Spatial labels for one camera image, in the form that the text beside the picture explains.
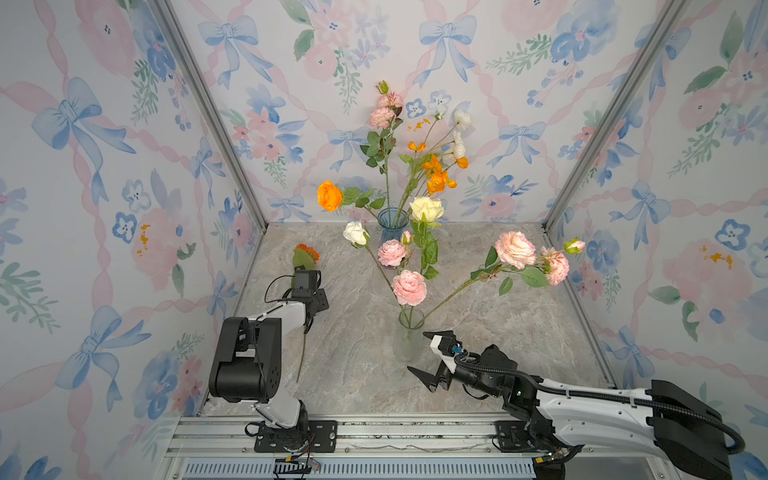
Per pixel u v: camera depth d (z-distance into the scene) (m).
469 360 0.64
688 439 0.42
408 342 0.81
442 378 0.65
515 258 0.54
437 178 0.81
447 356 0.61
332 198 0.71
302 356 0.88
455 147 0.85
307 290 0.75
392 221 0.98
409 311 0.75
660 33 0.72
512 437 0.73
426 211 0.64
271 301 0.70
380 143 0.87
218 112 0.88
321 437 0.74
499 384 0.59
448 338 0.62
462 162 0.86
